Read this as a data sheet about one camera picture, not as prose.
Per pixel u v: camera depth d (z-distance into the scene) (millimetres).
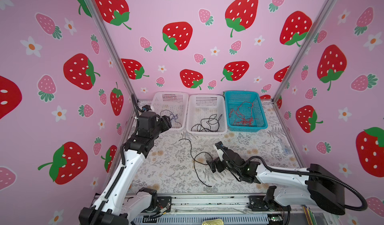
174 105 1180
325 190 419
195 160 891
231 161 602
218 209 731
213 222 653
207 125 1035
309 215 698
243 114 1129
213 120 1076
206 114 1113
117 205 388
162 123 659
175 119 1078
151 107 674
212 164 717
